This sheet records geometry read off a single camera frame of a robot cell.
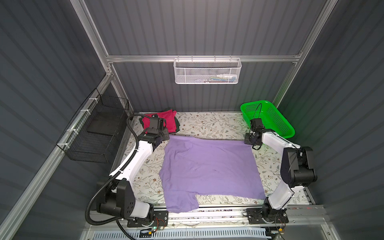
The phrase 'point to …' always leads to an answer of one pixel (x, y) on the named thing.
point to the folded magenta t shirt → (169, 115)
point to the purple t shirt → (194, 166)
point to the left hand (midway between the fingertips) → (162, 132)
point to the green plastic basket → (270, 118)
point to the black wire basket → (90, 135)
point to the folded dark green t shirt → (178, 126)
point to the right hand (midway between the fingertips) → (252, 140)
